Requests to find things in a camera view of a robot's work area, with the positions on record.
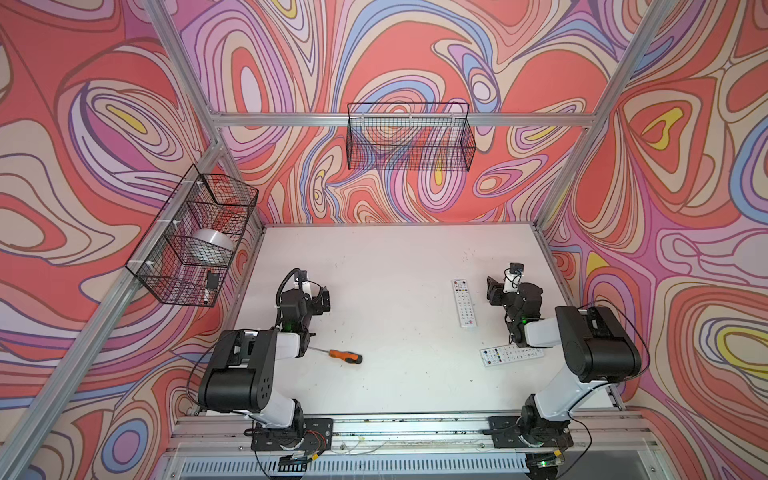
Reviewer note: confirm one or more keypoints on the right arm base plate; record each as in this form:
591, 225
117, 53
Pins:
518, 432

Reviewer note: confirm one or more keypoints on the black wire basket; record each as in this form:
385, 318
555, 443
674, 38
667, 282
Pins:
186, 259
412, 136

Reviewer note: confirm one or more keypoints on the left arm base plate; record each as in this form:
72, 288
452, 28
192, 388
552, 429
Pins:
313, 435

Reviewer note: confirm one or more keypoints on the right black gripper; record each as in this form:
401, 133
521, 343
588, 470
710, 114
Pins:
497, 291

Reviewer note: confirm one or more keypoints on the back black wire basket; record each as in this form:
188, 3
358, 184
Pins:
412, 136

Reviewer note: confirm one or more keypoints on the small black item in basket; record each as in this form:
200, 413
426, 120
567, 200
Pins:
212, 281

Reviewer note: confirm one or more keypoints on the long white remote control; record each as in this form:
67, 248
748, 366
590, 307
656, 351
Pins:
464, 303

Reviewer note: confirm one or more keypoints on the small white remote control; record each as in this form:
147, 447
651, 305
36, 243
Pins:
507, 354

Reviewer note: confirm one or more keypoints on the white bowl in basket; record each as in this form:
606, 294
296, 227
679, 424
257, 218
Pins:
205, 239

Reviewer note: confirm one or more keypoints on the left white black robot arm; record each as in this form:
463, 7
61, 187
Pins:
240, 376

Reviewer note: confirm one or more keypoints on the left black wire basket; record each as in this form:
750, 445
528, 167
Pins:
186, 259

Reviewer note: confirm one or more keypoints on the orange handle screwdriver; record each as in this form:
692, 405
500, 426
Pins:
345, 356

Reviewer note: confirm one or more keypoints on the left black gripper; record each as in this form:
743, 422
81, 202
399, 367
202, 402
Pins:
318, 301

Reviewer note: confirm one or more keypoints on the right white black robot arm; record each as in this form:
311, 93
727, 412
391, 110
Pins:
596, 348

